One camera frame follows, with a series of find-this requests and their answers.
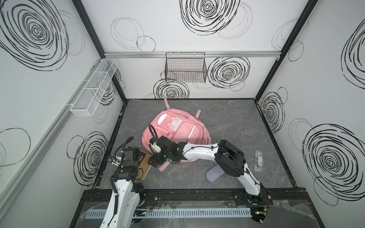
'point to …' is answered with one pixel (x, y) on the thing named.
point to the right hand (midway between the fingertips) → (151, 158)
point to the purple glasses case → (214, 174)
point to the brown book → (144, 167)
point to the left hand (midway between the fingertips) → (132, 158)
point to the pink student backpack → (182, 126)
